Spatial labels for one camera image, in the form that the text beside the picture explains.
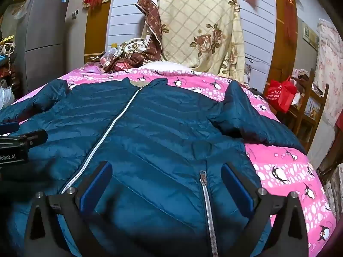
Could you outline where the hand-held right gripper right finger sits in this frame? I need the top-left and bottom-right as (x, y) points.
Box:
(221, 162), (309, 257)

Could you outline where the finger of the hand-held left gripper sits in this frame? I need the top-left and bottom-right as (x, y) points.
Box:
(0, 130), (48, 148)
(0, 121), (20, 135)

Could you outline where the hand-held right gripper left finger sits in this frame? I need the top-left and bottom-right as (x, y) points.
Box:
(25, 162), (113, 257)

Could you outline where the blue puffer jacket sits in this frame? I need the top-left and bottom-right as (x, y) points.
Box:
(0, 78), (306, 257)

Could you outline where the pink penguin print blanket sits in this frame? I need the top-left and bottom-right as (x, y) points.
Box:
(16, 64), (337, 257)

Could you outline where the pile of assorted goods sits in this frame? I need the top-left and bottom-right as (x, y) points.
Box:
(0, 31), (17, 109)

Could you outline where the grey refrigerator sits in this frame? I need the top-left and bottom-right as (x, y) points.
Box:
(15, 0), (71, 95)

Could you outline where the beige patterned cloth cover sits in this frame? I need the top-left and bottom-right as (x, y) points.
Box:
(323, 163), (343, 220)

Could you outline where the red gift bag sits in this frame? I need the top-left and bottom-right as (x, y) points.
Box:
(265, 76), (298, 113)

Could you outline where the wooden chair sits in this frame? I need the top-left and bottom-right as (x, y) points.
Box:
(288, 68), (330, 143)

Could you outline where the clear plastic bottle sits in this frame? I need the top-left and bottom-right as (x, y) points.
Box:
(107, 47), (120, 63)

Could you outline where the clear plastic bag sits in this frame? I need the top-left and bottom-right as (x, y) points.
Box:
(12, 0), (36, 20)

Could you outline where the brown floral cloth bundle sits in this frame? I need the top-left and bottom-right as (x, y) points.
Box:
(100, 39), (161, 73)

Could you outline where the pale pink cloth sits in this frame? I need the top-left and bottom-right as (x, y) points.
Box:
(291, 68), (312, 86)

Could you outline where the white pillow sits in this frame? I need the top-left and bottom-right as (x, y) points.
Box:
(139, 62), (188, 72)

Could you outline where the pink floral curtain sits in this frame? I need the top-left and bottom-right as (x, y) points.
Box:
(313, 19), (343, 129)

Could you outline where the beige floral quilt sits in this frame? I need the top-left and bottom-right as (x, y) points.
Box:
(135, 0), (245, 83)

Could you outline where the red knot tassel ornament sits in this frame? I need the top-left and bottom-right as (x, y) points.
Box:
(273, 0), (303, 42)

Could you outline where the wooden arch frame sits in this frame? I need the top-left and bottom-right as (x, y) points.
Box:
(84, 0), (298, 91)

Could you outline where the small wall picture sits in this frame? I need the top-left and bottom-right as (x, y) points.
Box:
(303, 23), (318, 49)

